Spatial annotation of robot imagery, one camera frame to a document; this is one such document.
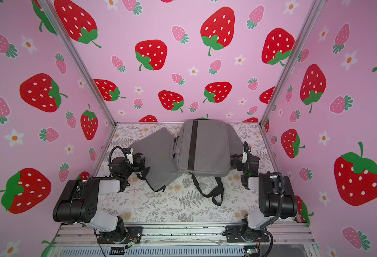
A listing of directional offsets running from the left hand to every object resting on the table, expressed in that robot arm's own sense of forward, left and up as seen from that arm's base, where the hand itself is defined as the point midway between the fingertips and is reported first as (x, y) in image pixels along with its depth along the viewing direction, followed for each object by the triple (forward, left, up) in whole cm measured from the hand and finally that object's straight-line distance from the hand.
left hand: (137, 158), depth 95 cm
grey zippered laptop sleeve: (+12, -9, -6) cm, 16 cm away
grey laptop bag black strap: (+3, -40, +4) cm, 41 cm away
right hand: (+1, -64, 0) cm, 64 cm away
